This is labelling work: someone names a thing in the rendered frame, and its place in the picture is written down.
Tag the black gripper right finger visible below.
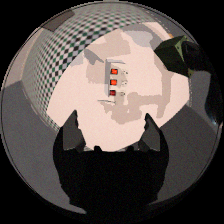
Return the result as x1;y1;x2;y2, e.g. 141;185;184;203
138;113;169;182

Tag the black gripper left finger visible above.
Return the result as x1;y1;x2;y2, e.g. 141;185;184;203
53;110;86;185

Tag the white power strip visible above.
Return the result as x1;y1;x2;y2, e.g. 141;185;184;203
98;63;129;105

